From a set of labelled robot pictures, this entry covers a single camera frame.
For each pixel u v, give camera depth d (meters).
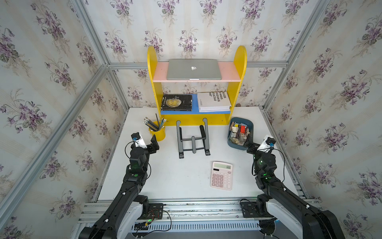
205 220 0.72
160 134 0.96
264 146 0.69
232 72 0.84
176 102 1.02
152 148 0.72
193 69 0.82
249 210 0.73
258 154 0.70
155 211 0.73
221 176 0.83
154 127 0.96
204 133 0.96
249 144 0.73
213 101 0.99
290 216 0.52
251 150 0.73
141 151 0.60
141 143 0.69
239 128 1.03
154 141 0.74
